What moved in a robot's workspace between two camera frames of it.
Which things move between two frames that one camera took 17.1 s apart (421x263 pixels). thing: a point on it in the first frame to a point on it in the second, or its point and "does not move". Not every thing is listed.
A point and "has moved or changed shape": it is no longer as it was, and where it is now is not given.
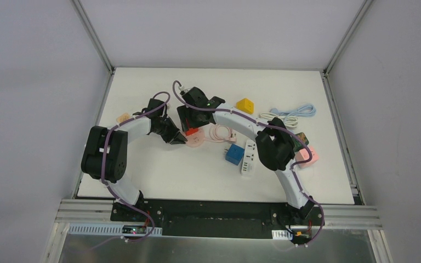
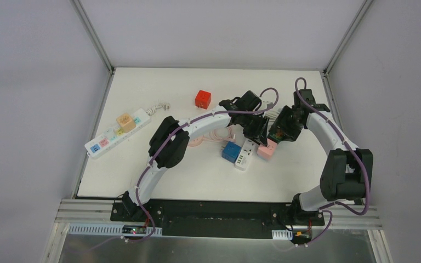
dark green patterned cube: (297, 145) has moved or changed shape
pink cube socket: (302, 154) has moved or changed shape
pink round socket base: (197, 139) does not move
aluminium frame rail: (86, 211) does not move
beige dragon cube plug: (124, 117) does not move
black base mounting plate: (220, 218) does not move
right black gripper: (188, 122) to (283, 129)
